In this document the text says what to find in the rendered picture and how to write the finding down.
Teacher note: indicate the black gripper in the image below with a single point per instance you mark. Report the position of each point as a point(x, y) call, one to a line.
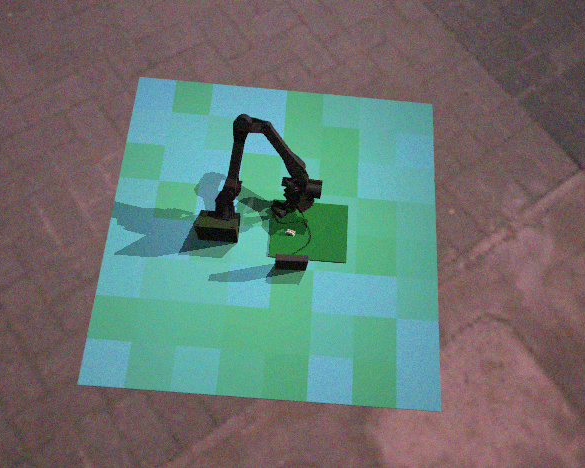
point(279, 209)

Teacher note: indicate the green circuit board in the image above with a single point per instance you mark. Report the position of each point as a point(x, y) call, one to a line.
point(328, 226)

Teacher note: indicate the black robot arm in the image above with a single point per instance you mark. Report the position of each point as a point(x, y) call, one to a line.
point(299, 180)

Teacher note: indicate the black cable with plug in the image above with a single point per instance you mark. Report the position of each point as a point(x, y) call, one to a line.
point(293, 207)

